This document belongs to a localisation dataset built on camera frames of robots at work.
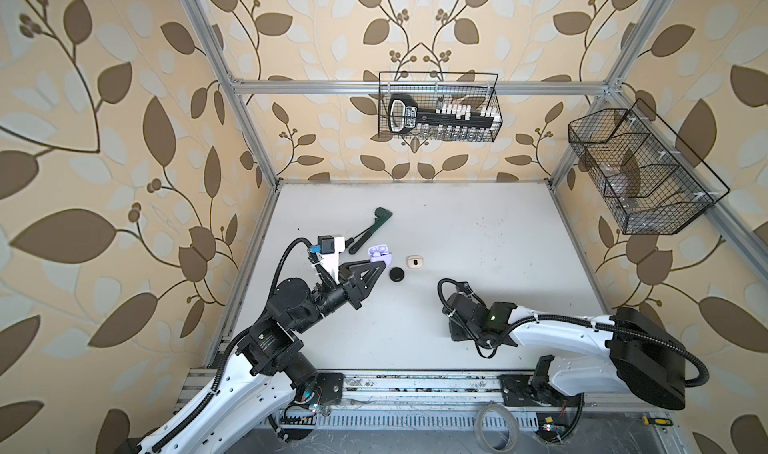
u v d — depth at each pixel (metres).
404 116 0.84
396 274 0.94
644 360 0.42
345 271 0.57
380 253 0.61
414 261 0.96
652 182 0.73
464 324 0.65
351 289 0.54
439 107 0.81
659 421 0.70
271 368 0.49
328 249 0.55
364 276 0.62
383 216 1.08
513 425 0.67
